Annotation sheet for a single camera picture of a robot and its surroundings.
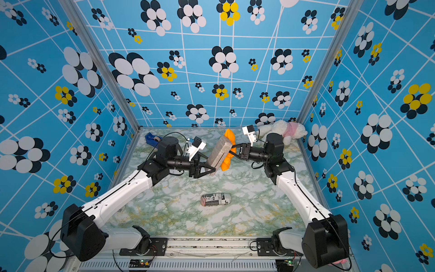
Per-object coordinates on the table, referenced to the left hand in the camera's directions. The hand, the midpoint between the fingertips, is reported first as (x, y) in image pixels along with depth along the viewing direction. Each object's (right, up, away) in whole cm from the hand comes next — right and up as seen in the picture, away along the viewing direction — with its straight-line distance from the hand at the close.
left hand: (215, 165), depth 68 cm
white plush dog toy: (+45, +17, +37) cm, 61 cm away
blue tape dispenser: (-42, +11, +39) cm, 58 cm away
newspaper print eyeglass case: (-1, -19, +16) cm, 25 cm away
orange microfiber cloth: (+5, +2, -3) cm, 6 cm away
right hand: (+6, +6, 0) cm, 8 cm away
